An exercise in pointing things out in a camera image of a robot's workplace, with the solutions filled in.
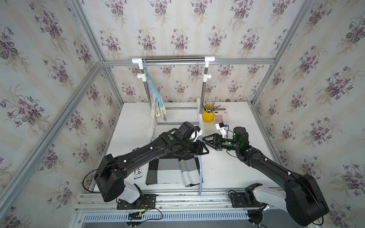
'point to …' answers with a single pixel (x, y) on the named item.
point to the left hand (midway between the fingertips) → (208, 155)
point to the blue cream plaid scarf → (157, 110)
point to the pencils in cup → (210, 108)
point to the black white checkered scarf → (176, 169)
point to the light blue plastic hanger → (200, 182)
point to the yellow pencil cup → (207, 117)
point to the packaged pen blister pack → (137, 173)
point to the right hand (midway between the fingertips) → (206, 142)
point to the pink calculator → (221, 115)
